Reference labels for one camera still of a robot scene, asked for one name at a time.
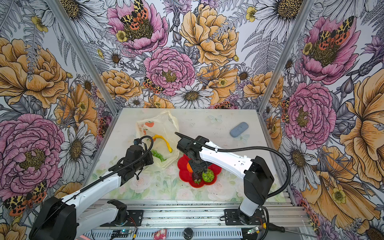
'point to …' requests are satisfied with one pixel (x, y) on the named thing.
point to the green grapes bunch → (159, 155)
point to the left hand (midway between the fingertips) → (151, 158)
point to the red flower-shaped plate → (186, 176)
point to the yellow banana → (170, 149)
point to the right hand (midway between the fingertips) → (204, 170)
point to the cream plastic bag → (162, 127)
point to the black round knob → (188, 233)
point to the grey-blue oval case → (239, 129)
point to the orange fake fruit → (189, 168)
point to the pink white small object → (161, 234)
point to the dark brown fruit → (197, 177)
